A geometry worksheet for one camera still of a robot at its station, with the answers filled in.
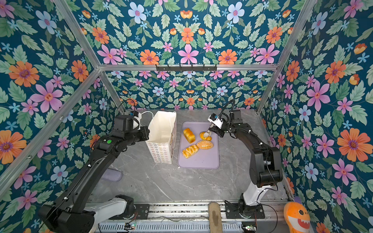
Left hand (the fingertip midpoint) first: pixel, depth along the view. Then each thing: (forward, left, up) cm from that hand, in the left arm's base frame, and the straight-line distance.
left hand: (151, 129), depth 74 cm
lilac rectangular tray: (-6, -27, -27) cm, 39 cm away
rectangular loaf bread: (+9, -19, -20) cm, 29 cm away
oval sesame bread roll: (+2, -29, -22) cm, 36 cm away
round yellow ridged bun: (+10, -28, -23) cm, 38 cm away
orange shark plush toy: (-42, -66, -17) cm, 80 cm away
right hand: (+10, -37, -10) cm, 39 cm away
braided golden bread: (-2, -19, -22) cm, 30 cm away
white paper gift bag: (+5, -4, -7) cm, 10 cm away
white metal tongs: (+7, -32, -17) cm, 36 cm away
